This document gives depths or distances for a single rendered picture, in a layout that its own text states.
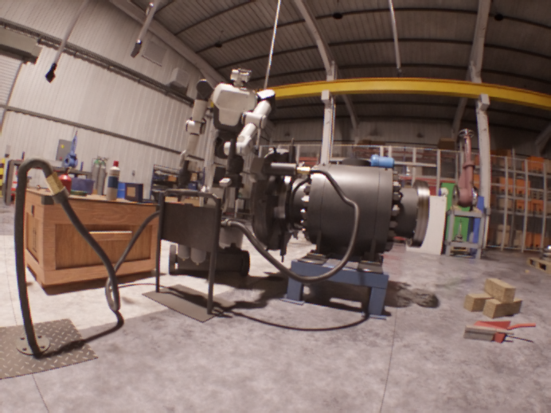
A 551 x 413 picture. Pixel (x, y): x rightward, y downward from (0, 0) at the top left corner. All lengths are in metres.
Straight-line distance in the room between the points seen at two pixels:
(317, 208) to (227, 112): 0.82
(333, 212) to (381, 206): 0.29
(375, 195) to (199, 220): 0.97
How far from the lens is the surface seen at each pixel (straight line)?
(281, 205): 1.66
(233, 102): 1.62
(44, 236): 1.33
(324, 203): 1.51
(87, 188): 2.17
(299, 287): 1.48
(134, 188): 1.62
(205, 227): 1.17
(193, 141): 1.72
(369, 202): 1.49
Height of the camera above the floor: 0.52
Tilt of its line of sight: 1 degrees up
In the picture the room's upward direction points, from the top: 7 degrees clockwise
